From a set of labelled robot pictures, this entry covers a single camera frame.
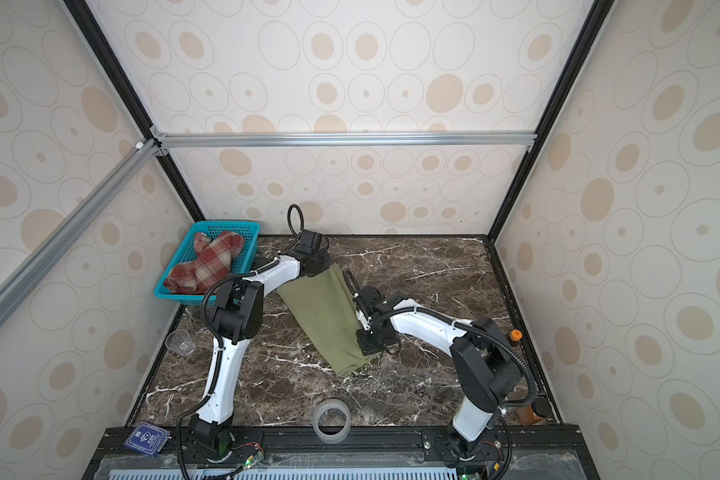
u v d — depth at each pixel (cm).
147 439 73
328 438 73
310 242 87
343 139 91
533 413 71
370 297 71
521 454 73
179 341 90
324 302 98
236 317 62
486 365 46
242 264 98
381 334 73
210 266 100
